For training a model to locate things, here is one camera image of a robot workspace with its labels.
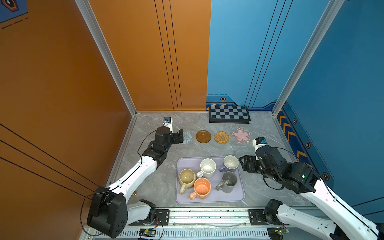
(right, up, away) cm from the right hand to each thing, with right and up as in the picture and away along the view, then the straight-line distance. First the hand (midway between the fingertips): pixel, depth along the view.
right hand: (242, 160), depth 68 cm
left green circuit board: (-45, -36, +4) cm, 58 cm away
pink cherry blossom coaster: (+11, +8, +38) cm, 40 cm away
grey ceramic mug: (-3, -16, +15) cm, 22 cm away
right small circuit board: (+17, -35, +3) cm, 40 cm away
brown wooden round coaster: (-16, +8, +37) cm, 41 cm away
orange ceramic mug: (-18, -18, +13) cm, 29 cm away
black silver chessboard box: (+6, +25, +48) cm, 54 cm away
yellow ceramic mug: (-26, -14, +17) cm, 34 cm away
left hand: (-34, +15, +15) cm, 40 cm away
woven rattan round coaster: (-3, +7, +37) cm, 38 cm away
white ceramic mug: (-14, -9, +21) cm, 26 cm away
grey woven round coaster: (-28, +8, +37) cm, 47 cm away
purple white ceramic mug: (-1, -7, +21) cm, 22 cm away
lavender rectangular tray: (-11, -22, +11) cm, 27 cm away
